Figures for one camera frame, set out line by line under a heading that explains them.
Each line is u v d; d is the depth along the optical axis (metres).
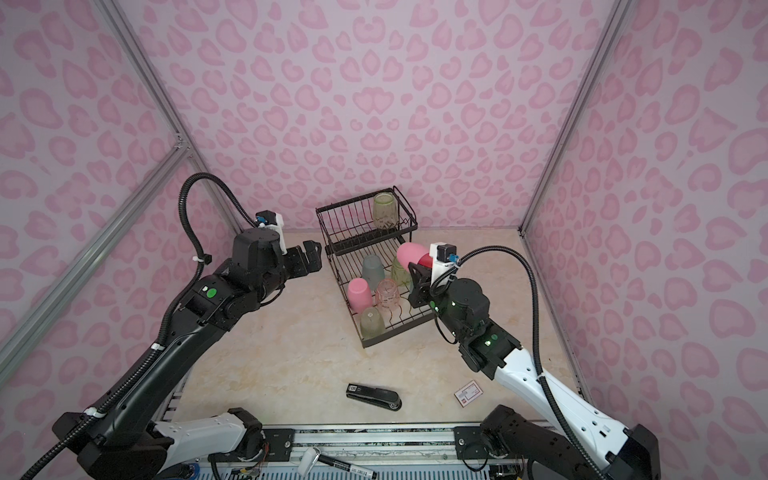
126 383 0.39
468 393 0.80
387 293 0.95
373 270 1.00
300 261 0.60
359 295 0.90
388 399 0.76
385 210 0.93
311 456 0.69
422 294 0.60
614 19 0.70
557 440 0.52
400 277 0.98
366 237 1.04
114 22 0.69
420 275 0.63
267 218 0.58
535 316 0.52
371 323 0.85
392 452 0.72
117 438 0.37
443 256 0.56
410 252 0.69
